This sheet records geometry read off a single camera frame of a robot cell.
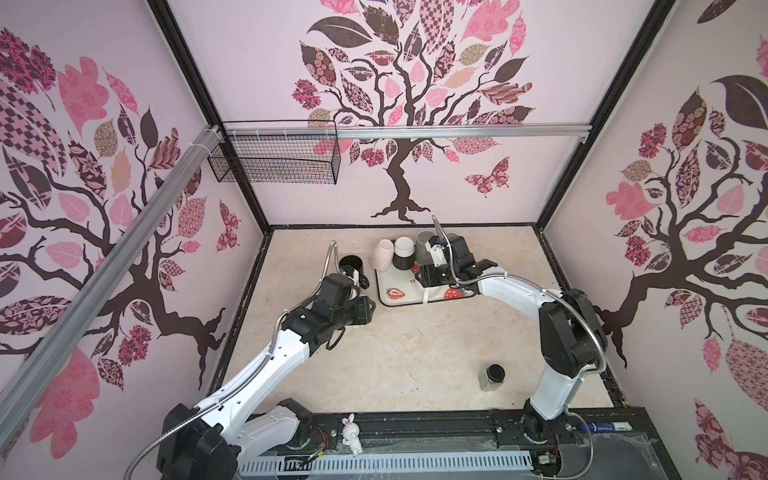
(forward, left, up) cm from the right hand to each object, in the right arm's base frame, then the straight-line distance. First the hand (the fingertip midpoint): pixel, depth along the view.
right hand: (424, 269), depth 92 cm
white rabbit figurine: (-43, +21, -8) cm, 49 cm away
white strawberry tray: (0, +8, -11) cm, 13 cm away
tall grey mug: (+9, 0, -4) cm, 10 cm away
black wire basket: (+32, +47, +23) cm, 61 cm away
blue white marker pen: (-42, -46, -11) cm, 63 cm away
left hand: (-16, +16, +4) cm, 23 cm away
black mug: (+5, +22, -3) cm, 23 cm away
